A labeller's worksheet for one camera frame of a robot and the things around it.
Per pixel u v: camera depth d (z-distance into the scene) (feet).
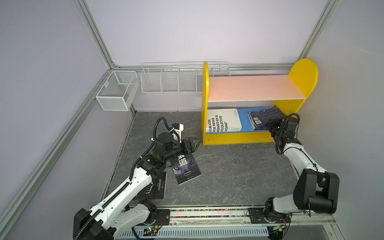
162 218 2.41
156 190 2.66
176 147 1.98
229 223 2.40
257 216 2.42
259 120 2.92
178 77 3.23
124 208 1.47
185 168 2.92
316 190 1.43
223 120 3.00
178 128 2.14
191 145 2.04
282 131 2.19
